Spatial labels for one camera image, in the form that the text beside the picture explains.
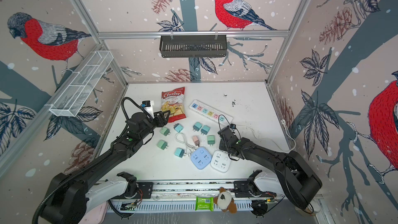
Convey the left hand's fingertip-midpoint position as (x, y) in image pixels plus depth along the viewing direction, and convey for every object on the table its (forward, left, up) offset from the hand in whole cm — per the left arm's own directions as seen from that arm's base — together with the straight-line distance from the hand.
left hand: (165, 111), depth 80 cm
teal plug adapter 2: (+1, -4, -19) cm, 19 cm away
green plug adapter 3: (-10, +4, -19) cm, 21 cm away
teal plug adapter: (+1, -16, -18) cm, 24 cm away
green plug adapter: (-8, -25, -19) cm, 32 cm away
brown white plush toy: (-38, -30, -17) cm, 51 cm away
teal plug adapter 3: (-2, -21, -18) cm, 28 cm away
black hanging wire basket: (+50, -12, +8) cm, 52 cm away
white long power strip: (+11, -25, -17) cm, 33 cm away
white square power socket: (-20, -29, -17) cm, 39 cm away
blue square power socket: (-18, -18, -18) cm, 31 cm away
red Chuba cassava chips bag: (+19, +1, -15) cm, 24 cm away
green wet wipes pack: (-38, -20, -19) cm, 47 cm away
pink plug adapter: (-9, -16, -17) cm, 25 cm away
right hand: (-10, -31, -20) cm, 38 cm away
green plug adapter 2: (-2, +4, -18) cm, 19 cm away
